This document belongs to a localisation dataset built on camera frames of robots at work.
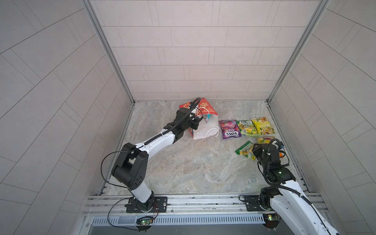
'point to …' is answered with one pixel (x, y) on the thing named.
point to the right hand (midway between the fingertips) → (253, 143)
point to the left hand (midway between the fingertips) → (200, 115)
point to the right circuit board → (271, 220)
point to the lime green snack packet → (246, 150)
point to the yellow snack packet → (262, 126)
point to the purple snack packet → (230, 129)
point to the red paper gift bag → (209, 126)
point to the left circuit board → (145, 220)
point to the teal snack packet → (208, 117)
